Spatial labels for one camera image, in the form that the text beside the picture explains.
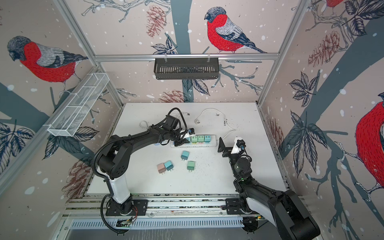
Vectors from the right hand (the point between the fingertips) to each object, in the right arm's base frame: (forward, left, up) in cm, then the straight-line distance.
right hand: (227, 139), depth 80 cm
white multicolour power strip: (+6, +8, -14) cm, 17 cm away
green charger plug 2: (+6, +19, -10) cm, 22 cm away
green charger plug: (+6, +15, -10) cm, 19 cm away
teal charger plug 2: (+7, +11, -10) cm, 16 cm away
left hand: (+6, +23, -8) cm, 25 cm away
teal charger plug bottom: (+1, +22, -2) cm, 22 cm away
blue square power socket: (+21, +58, -15) cm, 63 cm away
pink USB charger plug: (-12, +38, -14) cm, 42 cm away
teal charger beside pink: (-10, +34, -14) cm, 38 cm away
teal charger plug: (-3, +25, -15) cm, 29 cm away
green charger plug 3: (-9, +21, -16) cm, 28 cm away
